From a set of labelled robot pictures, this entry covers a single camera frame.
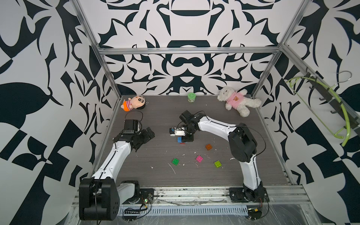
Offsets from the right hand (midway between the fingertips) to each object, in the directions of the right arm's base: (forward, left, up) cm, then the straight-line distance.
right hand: (182, 134), depth 93 cm
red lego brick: (-6, 0, -2) cm, 6 cm away
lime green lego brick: (-19, -20, -2) cm, 28 cm away
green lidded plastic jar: (+33, -8, 0) cm, 34 cm away
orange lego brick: (-8, -17, -3) cm, 19 cm away
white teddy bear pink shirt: (+27, -43, +3) cm, 51 cm away
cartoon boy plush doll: (+24, +33, +5) cm, 41 cm away
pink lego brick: (-15, -10, -2) cm, 18 cm away
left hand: (-4, +21, +6) cm, 23 cm away
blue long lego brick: (-8, +2, +8) cm, 11 cm away
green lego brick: (-17, +4, -3) cm, 18 cm away
